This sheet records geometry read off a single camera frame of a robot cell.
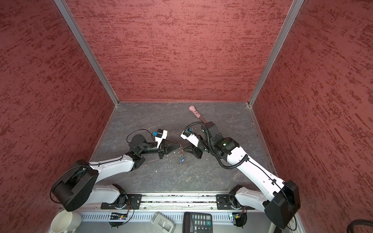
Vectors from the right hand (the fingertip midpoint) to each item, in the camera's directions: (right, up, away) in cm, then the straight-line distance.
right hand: (185, 151), depth 72 cm
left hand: (-3, +2, 0) cm, 3 cm away
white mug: (-56, -32, -6) cm, 64 cm away
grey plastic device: (-11, -34, -4) cm, 36 cm away
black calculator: (+6, -33, -5) cm, 34 cm away
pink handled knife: (+4, +24, +42) cm, 49 cm away
